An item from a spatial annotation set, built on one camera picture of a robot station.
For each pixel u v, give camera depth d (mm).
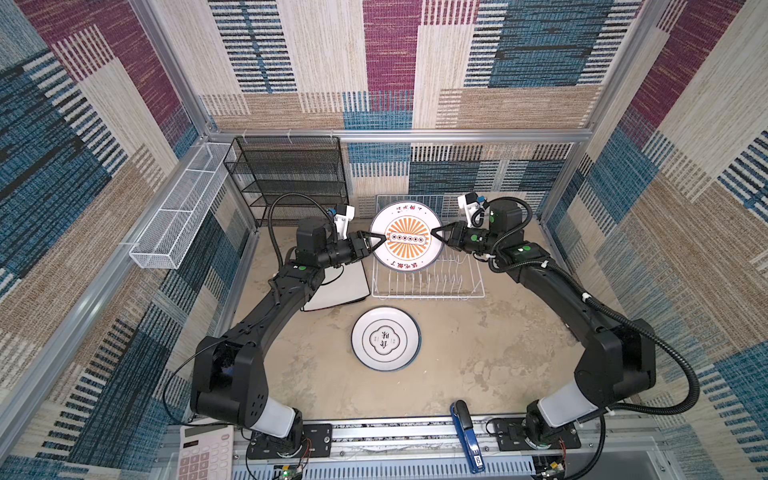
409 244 783
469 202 739
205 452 705
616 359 438
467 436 715
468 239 706
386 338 890
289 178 1085
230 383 426
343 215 729
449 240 750
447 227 761
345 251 716
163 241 915
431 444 733
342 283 727
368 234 721
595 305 476
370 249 714
